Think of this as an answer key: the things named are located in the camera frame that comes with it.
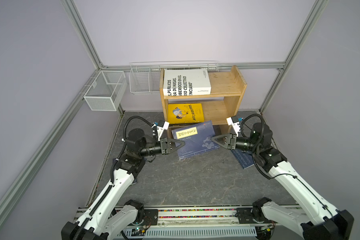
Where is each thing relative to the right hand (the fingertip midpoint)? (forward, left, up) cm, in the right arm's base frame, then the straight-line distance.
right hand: (211, 141), depth 64 cm
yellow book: (+25, +12, -8) cm, 29 cm away
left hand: (-4, +12, +1) cm, 13 cm away
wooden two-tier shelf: (+35, -11, -13) cm, 39 cm away
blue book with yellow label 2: (-7, +41, -31) cm, 52 cm away
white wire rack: (+52, +39, 0) cm, 65 cm away
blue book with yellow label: (0, +6, +1) cm, 6 cm away
